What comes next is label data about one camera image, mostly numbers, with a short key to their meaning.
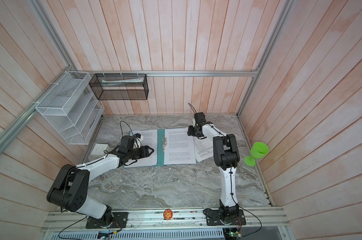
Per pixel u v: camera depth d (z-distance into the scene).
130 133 1.09
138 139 0.83
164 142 1.01
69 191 0.45
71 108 0.73
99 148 0.96
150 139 1.05
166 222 0.73
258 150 0.81
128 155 0.71
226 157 0.59
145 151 0.81
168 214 0.75
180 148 1.02
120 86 1.04
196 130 0.82
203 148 1.01
